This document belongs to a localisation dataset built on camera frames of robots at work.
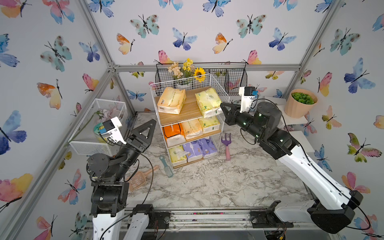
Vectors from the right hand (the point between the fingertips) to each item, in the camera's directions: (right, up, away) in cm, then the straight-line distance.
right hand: (222, 103), depth 59 cm
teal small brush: (-27, -35, +31) cm, 54 cm away
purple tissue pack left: (-12, -24, +32) cm, 42 cm away
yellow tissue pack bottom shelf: (-21, -26, +31) cm, 46 cm away
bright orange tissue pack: (-20, -13, +11) cm, 26 cm away
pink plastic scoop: (-44, -39, +29) cm, 66 cm away
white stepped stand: (+52, -14, +33) cm, 63 cm away
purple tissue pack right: (-3, -22, +35) cm, 42 cm away
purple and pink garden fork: (+10, -19, +46) cm, 51 cm away
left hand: (-24, -9, -9) cm, 27 cm away
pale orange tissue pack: (-12, -10, +15) cm, 22 cm away
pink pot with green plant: (+43, +3, +19) cm, 47 cm away
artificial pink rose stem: (-56, -3, +17) cm, 59 cm away
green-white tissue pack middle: (-4, -8, +16) cm, 18 cm away
